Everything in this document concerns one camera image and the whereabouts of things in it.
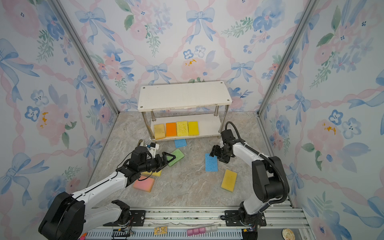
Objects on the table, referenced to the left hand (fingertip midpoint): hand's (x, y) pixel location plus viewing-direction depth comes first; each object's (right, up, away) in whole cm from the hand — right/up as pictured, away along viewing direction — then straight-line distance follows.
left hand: (172, 159), depth 80 cm
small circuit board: (-4, -31, -10) cm, 33 cm away
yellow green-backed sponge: (+32, -13, +5) cm, 35 cm away
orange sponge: (-4, +16, +20) cm, 26 cm away
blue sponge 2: (+22, -6, +12) cm, 26 cm away
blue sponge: (+3, +7, +20) cm, 21 cm away
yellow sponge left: (-9, -10, +7) cm, 15 cm away
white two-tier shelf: (+18, +30, -3) cm, 35 cm away
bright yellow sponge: (+11, +17, +21) cm, 29 cm away
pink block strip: (+15, -31, -11) cm, 36 cm away
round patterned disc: (+56, -33, -10) cm, 66 cm away
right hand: (+24, 0, +12) cm, 26 cm away
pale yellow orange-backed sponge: (-11, +14, +17) cm, 24 cm away
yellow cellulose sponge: (+4, +16, +20) cm, 26 cm away
